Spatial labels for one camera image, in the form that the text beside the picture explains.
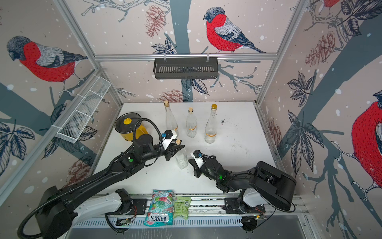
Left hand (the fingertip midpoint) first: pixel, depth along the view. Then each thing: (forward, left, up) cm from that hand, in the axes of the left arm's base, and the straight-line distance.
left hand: (184, 141), depth 71 cm
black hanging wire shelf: (+59, +2, +3) cm, 60 cm away
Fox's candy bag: (-26, +11, -21) cm, 35 cm away
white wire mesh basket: (+17, +62, -2) cm, 64 cm away
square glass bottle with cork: (-1, +2, -17) cm, 17 cm away
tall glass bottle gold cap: (+13, -15, -15) cm, 24 cm away
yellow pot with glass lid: (+19, +37, -13) cm, 43 cm away
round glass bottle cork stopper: (+19, +10, +7) cm, 23 cm away
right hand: (-2, -3, -16) cm, 17 cm away
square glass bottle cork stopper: (+21, -3, -14) cm, 26 cm away
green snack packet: (-24, +2, -23) cm, 33 cm away
